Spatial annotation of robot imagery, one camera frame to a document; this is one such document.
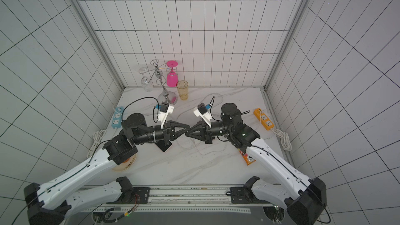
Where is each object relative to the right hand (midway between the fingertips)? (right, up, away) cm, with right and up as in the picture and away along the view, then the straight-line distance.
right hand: (183, 138), depth 59 cm
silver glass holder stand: (-18, +17, +50) cm, 56 cm away
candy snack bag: (+33, -18, +24) cm, 44 cm away
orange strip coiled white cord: (+55, -7, +29) cm, 63 cm away
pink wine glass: (-12, +29, +42) cm, 52 cm away
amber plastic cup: (-5, +24, +40) cm, 47 cm away
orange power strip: (+49, -1, +37) cm, 61 cm away
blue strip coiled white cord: (-56, -8, +33) cm, 65 cm away
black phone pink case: (-16, -11, +29) cm, 35 cm away
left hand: (+1, +2, +1) cm, 3 cm away
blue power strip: (-49, +3, +41) cm, 63 cm away
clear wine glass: (-30, +24, +46) cm, 60 cm away
